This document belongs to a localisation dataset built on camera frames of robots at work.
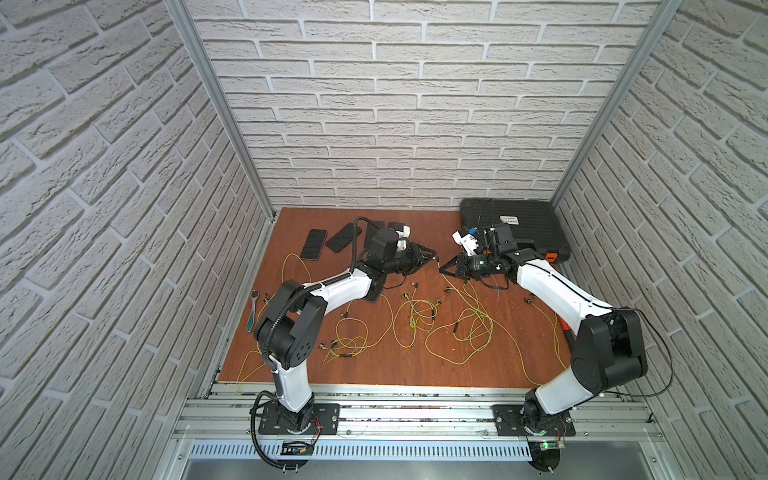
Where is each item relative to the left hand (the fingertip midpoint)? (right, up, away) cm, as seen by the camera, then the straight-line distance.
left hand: (443, 252), depth 83 cm
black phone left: (-33, +5, +27) cm, 43 cm away
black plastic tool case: (+39, +11, +28) cm, 49 cm away
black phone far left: (-44, +2, +27) cm, 52 cm away
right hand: (+1, -5, 0) cm, 5 cm away
